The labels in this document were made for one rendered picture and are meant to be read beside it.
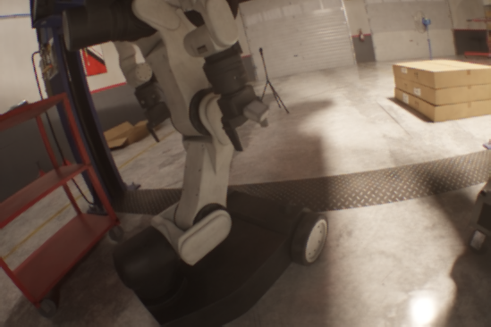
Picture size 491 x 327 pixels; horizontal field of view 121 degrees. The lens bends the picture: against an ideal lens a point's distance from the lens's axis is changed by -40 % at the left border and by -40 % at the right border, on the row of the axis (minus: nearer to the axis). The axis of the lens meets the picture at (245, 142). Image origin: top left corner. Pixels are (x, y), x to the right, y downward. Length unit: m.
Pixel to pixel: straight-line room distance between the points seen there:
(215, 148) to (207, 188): 0.13
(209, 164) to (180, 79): 0.26
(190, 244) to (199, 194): 0.15
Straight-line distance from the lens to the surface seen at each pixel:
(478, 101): 2.55
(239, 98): 0.50
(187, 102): 0.65
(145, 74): 0.84
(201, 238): 0.69
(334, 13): 10.14
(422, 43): 11.25
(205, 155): 0.69
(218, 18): 0.47
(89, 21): 0.60
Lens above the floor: 0.71
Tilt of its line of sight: 18 degrees down
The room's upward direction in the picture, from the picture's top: 14 degrees counter-clockwise
